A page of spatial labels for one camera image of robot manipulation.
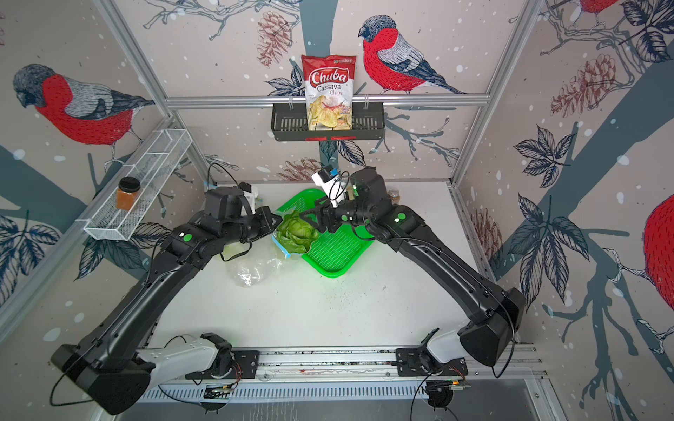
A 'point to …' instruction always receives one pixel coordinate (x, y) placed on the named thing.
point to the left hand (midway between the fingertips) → (287, 213)
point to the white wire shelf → (154, 165)
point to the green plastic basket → (333, 254)
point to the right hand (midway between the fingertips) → (308, 208)
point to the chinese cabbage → (296, 233)
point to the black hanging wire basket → (290, 124)
